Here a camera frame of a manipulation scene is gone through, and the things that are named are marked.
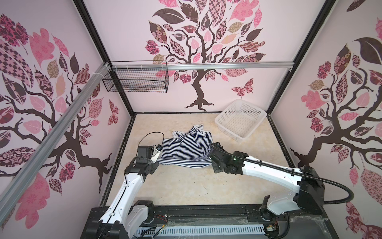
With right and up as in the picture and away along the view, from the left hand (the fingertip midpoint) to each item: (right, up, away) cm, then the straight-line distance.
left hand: (148, 162), depth 83 cm
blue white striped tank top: (+25, +5, +15) cm, 30 cm away
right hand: (+39, 0, -2) cm, 39 cm away
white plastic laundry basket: (+63, +26, +32) cm, 75 cm away
